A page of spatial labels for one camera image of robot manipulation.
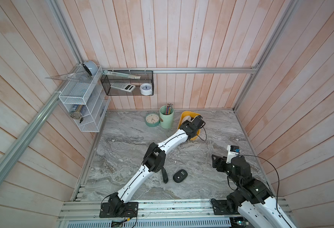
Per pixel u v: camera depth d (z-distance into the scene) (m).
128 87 0.98
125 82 1.01
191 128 0.78
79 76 0.86
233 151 0.65
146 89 0.94
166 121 1.03
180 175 0.83
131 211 0.72
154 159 0.64
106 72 0.91
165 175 0.81
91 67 0.84
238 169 0.55
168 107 0.98
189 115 1.11
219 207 0.73
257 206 0.50
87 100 0.72
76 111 0.76
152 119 1.11
